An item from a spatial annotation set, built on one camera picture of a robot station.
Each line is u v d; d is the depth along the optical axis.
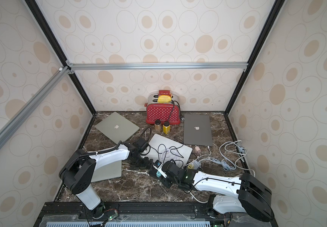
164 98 1.03
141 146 0.73
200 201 0.76
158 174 0.79
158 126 1.02
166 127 1.01
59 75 0.83
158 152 0.94
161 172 0.71
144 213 0.73
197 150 0.94
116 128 1.09
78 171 0.46
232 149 0.98
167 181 0.70
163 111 1.03
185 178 0.59
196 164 0.86
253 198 0.42
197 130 1.08
